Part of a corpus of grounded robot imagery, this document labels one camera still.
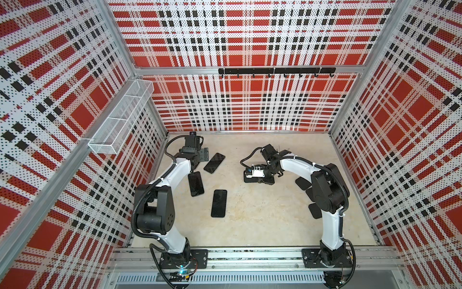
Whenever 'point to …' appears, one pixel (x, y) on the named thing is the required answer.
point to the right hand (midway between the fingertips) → (262, 179)
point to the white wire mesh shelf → (112, 135)
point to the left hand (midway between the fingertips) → (195, 155)
